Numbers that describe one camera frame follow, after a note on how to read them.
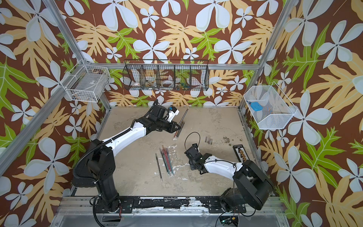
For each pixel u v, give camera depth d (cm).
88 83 86
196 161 67
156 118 68
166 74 97
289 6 69
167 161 90
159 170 87
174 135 102
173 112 77
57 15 71
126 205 74
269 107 83
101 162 48
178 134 104
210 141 99
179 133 104
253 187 43
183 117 84
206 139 101
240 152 93
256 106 86
